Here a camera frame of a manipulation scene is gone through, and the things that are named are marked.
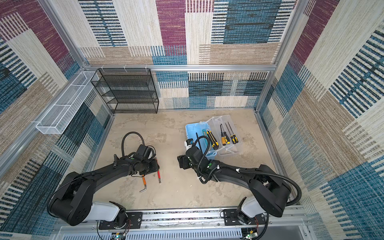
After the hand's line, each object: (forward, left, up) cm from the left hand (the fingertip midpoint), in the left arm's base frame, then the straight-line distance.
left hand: (158, 165), depth 89 cm
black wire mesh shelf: (+52, +27, +14) cm, 61 cm away
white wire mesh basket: (+9, +43, +31) cm, 54 cm away
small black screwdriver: (+14, -46, +9) cm, 49 cm away
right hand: (+1, -15, +7) cm, 17 cm away
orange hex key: (-9, +6, -2) cm, 11 cm away
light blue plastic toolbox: (+14, -36, +10) cm, 39 cm away
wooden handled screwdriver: (+12, -39, +10) cm, 42 cm away
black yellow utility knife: (+10, -34, +7) cm, 36 cm away
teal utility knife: (+18, -28, +6) cm, 34 cm away
